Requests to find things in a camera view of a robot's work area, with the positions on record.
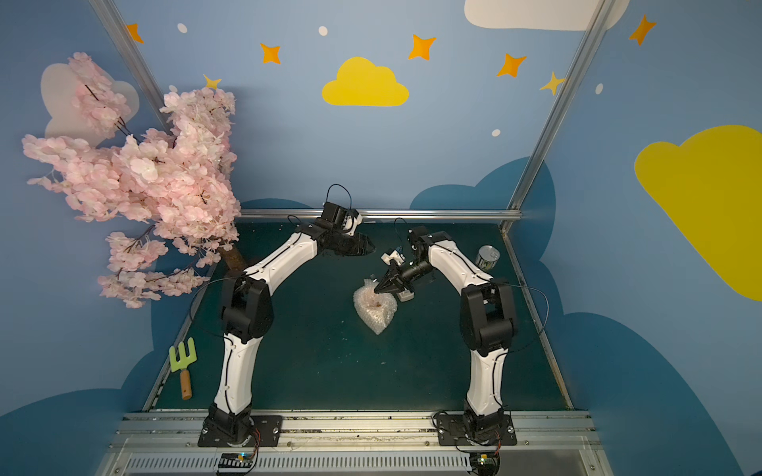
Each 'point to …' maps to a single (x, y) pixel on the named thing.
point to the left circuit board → (236, 460)
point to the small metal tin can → (487, 257)
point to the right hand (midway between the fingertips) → (382, 289)
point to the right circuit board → (486, 463)
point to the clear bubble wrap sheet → (375, 309)
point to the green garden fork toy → (184, 360)
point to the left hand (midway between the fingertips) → (370, 244)
